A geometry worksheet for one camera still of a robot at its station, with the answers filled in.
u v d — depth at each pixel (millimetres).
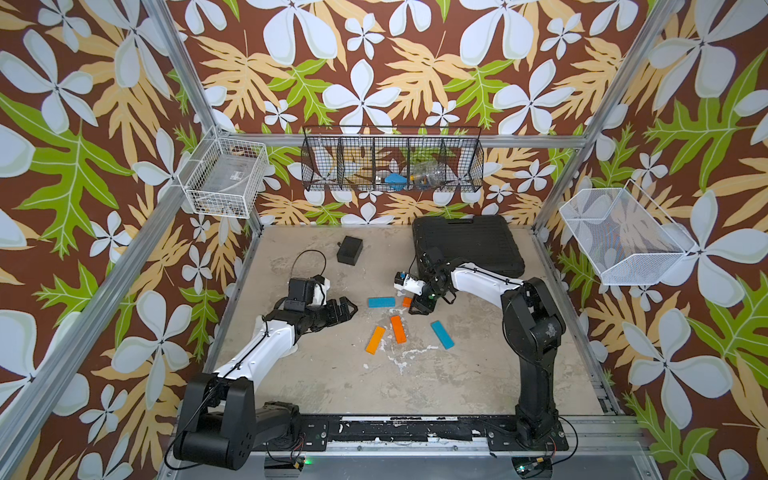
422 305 861
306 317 678
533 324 531
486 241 1067
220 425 406
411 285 879
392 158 982
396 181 950
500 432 733
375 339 908
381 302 992
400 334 909
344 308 783
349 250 1088
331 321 766
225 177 862
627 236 797
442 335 912
